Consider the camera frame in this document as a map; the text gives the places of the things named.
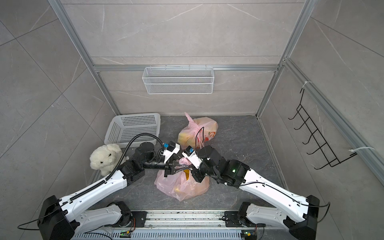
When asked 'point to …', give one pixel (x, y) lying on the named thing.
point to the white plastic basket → (123, 127)
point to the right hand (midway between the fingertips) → (190, 166)
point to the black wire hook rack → (318, 138)
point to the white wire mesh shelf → (178, 80)
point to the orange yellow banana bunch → (187, 171)
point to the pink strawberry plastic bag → (183, 189)
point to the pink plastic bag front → (198, 131)
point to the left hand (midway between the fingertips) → (188, 163)
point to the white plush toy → (106, 158)
